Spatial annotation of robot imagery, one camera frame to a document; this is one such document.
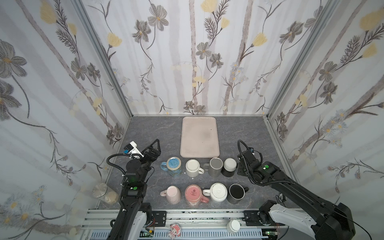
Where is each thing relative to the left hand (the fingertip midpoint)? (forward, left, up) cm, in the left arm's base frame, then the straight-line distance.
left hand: (153, 139), depth 74 cm
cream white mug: (-8, -21, -18) cm, 28 cm away
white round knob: (-37, -37, -14) cm, 54 cm away
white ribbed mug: (-22, -33, -16) cm, 43 cm away
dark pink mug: (-24, -20, -14) cm, 34 cm away
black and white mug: (-9, -41, -16) cm, 45 cm away
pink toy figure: (-37, -12, -22) cm, 45 cm away
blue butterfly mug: (-8, -9, -15) cm, 19 cm away
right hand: (-9, -46, -14) cm, 49 cm away
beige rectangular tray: (+19, -26, -26) cm, 42 cm away
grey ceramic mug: (-9, -32, -14) cm, 36 cm away
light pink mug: (-23, -10, -16) cm, 30 cm away
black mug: (-23, -42, -15) cm, 50 cm away
